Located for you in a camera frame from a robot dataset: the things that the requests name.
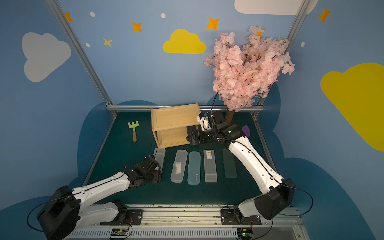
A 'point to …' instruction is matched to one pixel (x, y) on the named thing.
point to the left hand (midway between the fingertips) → (157, 173)
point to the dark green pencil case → (229, 164)
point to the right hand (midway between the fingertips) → (196, 136)
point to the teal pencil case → (194, 168)
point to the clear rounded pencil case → (178, 171)
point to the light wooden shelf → (170, 123)
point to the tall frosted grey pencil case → (210, 174)
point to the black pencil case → (190, 128)
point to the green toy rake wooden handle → (133, 125)
